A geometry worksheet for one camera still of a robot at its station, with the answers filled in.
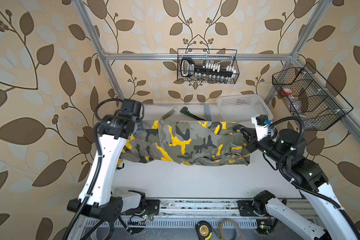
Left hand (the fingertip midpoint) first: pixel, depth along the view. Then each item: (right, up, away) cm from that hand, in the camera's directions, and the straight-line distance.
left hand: (133, 124), depth 68 cm
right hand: (+49, -2, -6) cm, 49 cm away
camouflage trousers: (+26, -8, -1) cm, 27 cm away
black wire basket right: (+88, +11, +6) cm, 88 cm away
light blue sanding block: (+41, +8, +44) cm, 61 cm away
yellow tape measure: (+33, -48, -1) cm, 58 cm away
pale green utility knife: (+10, +6, +48) cm, 49 cm away
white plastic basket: (+69, +11, +47) cm, 84 cm away
